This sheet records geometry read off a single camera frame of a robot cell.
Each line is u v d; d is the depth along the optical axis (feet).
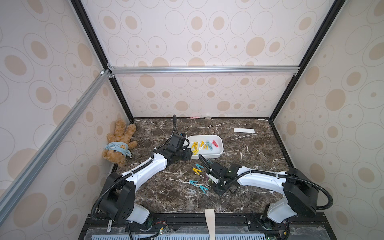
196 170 3.01
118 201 1.37
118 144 3.04
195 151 3.27
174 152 2.15
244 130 3.72
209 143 3.40
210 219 2.45
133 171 1.53
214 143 3.38
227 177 1.99
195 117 3.97
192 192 2.73
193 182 2.86
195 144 3.38
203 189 2.78
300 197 1.41
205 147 3.29
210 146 3.32
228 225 2.40
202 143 3.38
